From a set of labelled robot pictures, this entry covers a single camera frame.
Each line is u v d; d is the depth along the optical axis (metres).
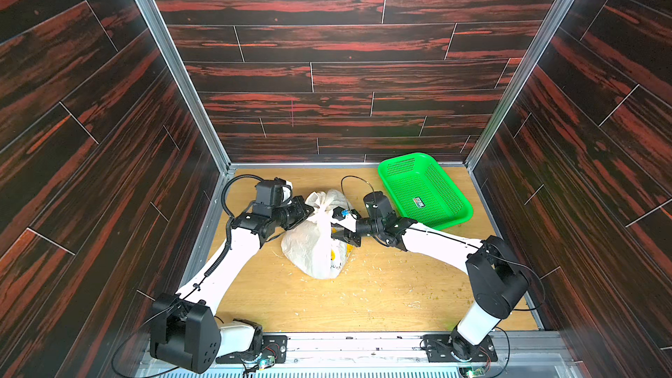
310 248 0.82
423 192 1.08
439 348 0.73
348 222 0.72
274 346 0.73
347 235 0.73
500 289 0.46
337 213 0.69
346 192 0.94
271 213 0.62
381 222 0.68
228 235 0.53
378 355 0.73
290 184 0.78
